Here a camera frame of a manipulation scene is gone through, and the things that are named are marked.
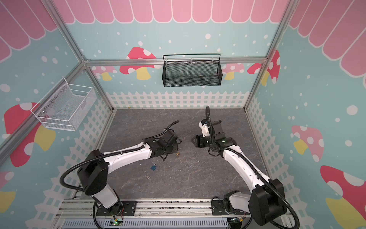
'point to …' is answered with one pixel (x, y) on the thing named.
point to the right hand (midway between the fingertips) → (195, 139)
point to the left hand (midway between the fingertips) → (175, 149)
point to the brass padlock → (177, 153)
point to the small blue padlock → (153, 167)
